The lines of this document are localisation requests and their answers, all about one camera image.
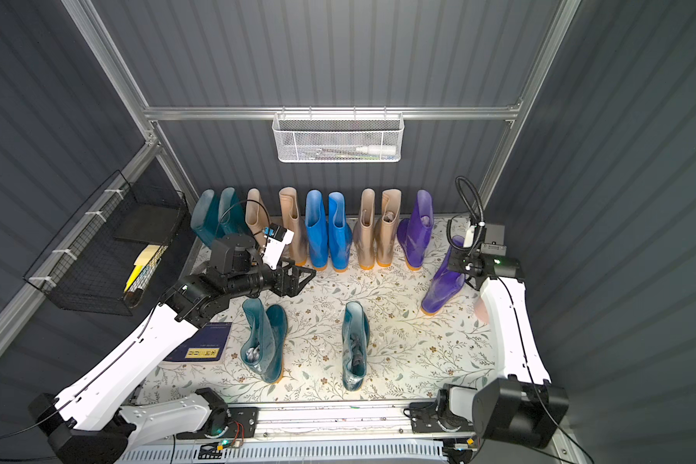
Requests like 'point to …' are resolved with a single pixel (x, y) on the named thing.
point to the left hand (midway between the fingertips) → (307, 272)
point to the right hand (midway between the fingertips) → (466, 256)
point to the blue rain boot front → (316, 227)
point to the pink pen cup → (481, 310)
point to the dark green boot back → (231, 214)
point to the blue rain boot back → (339, 235)
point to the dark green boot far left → (204, 220)
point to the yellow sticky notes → (142, 259)
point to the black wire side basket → (90, 264)
